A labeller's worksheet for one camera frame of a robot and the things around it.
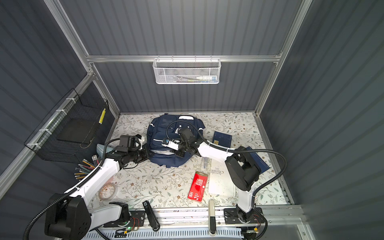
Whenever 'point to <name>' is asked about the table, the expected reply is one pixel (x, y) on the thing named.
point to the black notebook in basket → (78, 130)
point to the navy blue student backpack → (166, 127)
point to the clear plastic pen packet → (205, 164)
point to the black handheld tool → (151, 216)
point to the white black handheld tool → (212, 218)
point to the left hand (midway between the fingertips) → (154, 153)
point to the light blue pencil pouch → (100, 150)
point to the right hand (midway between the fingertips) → (174, 147)
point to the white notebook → (221, 181)
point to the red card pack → (197, 188)
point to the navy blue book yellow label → (222, 139)
